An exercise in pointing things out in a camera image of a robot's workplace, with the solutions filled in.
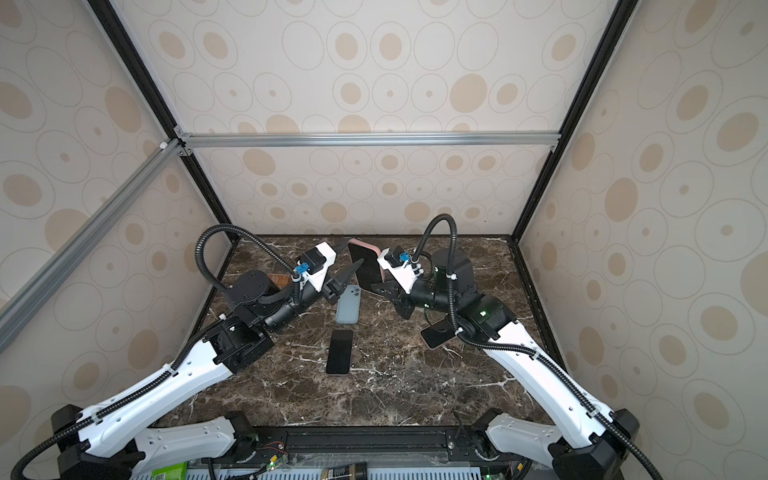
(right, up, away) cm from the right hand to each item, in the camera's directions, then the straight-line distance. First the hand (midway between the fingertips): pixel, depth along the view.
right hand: (378, 283), depth 65 cm
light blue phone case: (-11, -10, +34) cm, 37 cm away
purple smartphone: (-12, -22, +25) cm, 36 cm away
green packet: (-46, -44, +4) cm, 64 cm away
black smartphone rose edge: (+18, -17, +27) cm, 37 cm away
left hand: (-3, +6, -10) cm, 12 cm away
